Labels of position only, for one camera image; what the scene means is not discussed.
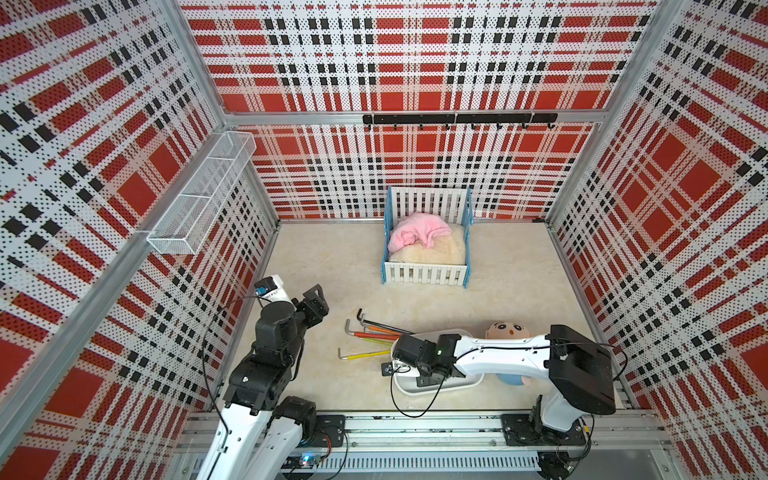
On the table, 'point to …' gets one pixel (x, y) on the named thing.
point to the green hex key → (379, 341)
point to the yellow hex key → (363, 355)
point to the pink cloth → (416, 227)
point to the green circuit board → (301, 461)
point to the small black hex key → (378, 323)
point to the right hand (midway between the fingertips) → (427, 355)
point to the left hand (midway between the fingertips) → (316, 293)
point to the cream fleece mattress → (450, 249)
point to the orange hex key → (384, 330)
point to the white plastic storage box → (404, 379)
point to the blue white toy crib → (453, 204)
